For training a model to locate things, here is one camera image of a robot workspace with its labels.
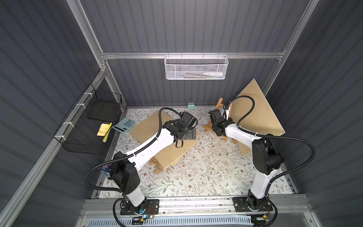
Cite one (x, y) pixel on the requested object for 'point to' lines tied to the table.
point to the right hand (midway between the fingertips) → (230, 118)
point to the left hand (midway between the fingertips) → (189, 135)
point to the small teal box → (191, 105)
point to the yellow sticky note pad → (102, 129)
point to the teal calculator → (125, 125)
